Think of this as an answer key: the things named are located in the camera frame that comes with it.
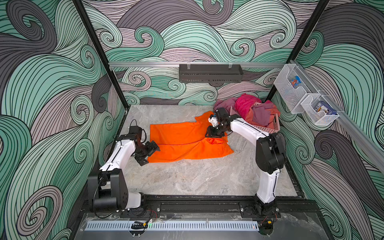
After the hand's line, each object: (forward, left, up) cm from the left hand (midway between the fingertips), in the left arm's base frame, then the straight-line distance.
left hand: (155, 153), depth 84 cm
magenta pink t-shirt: (+39, -60, +3) cm, 72 cm away
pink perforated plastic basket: (+26, -81, -1) cm, 85 cm away
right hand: (+13, -33, -1) cm, 36 cm away
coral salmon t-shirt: (+34, -83, -1) cm, 89 cm away
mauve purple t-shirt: (+44, -50, -1) cm, 66 cm away
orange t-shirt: (+15, -17, -11) cm, 26 cm away
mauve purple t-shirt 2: (+33, -73, -3) cm, 80 cm away
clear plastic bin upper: (+25, -79, +22) cm, 86 cm away
